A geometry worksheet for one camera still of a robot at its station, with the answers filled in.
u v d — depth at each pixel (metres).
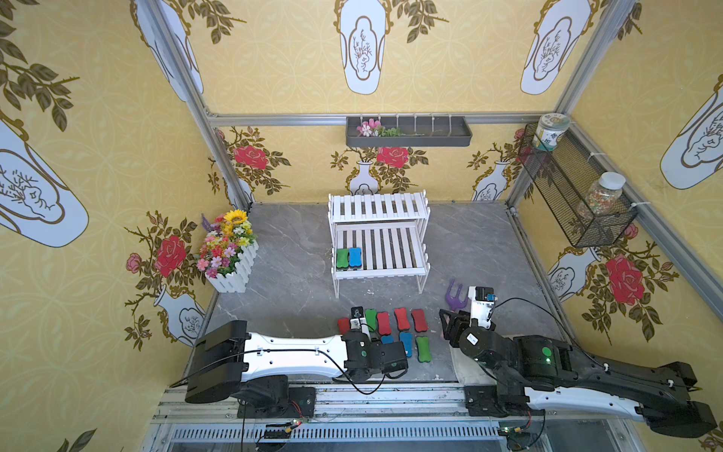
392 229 0.96
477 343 0.50
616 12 0.73
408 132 0.92
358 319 0.68
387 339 0.84
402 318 0.88
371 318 0.88
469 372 0.78
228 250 0.86
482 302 0.60
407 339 0.84
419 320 0.89
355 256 0.88
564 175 0.90
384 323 0.87
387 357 0.57
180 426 0.72
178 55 0.78
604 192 0.65
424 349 0.82
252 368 0.42
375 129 0.88
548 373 0.47
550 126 0.85
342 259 0.86
